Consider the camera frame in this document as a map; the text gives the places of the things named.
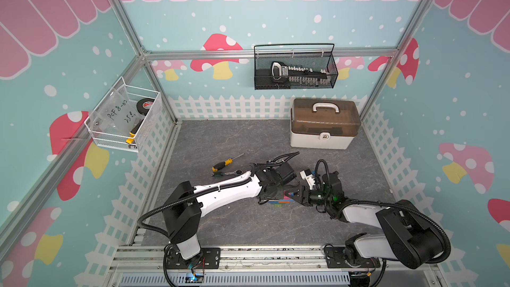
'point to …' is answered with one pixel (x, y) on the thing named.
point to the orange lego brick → (283, 202)
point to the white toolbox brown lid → (324, 123)
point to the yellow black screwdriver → (228, 161)
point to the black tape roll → (139, 105)
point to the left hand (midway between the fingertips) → (273, 196)
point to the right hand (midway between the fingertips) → (288, 195)
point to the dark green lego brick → (279, 203)
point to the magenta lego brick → (285, 197)
